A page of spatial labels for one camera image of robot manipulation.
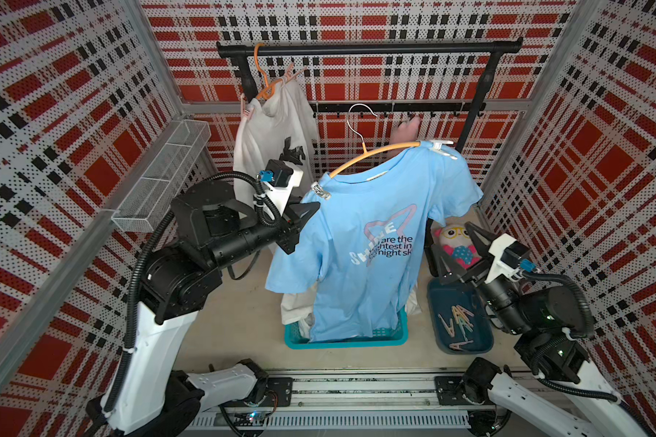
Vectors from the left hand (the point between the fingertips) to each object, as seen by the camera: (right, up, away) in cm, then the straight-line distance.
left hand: (318, 205), depth 50 cm
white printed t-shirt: (-9, -28, +29) cm, 41 cm away
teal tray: (+20, -36, +29) cm, 50 cm away
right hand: (+25, -6, +4) cm, 27 cm away
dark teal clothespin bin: (+42, -33, +36) cm, 65 cm away
